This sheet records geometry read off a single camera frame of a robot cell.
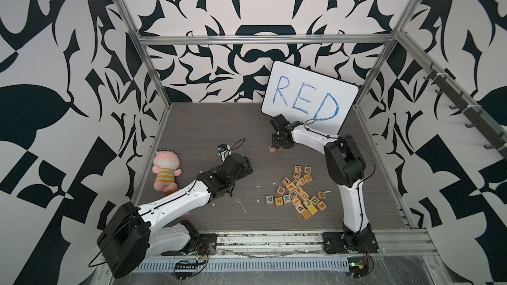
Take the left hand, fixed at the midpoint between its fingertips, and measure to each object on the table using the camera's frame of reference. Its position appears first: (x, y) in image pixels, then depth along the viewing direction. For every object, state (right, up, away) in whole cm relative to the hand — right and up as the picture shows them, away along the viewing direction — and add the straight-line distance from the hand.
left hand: (242, 160), depth 84 cm
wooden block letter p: (+11, -16, -1) cm, 20 cm away
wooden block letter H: (+15, -16, -1) cm, 22 cm away
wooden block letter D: (+30, -16, -1) cm, 34 cm away
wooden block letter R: (+14, +3, +15) cm, 20 cm away
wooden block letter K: (+19, -16, -1) cm, 24 cm away
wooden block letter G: (+16, -13, +1) cm, 21 cm away
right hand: (+17, +7, +18) cm, 25 cm away
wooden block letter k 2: (+32, -18, -3) cm, 37 cm away
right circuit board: (+42, -36, -13) cm, 57 cm away
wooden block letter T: (+25, -5, +7) cm, 27 cm away
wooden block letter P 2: (+23, -10, +3) cm, 26 cm away
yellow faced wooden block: (+26, -20, -5) cm, 33 cm away
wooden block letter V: (+29, -6, +7) cm, 31 cm away
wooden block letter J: (+27, -17, -3) cm, 32 cm away
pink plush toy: (-33, -3, +3) cm, 33 cm away
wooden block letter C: (+33, -14, -1) cm, 36 cm away
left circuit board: (-19, -37, -15) cm, 44 cm away
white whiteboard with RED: (+35, +26, +9) cm, 45 cm away
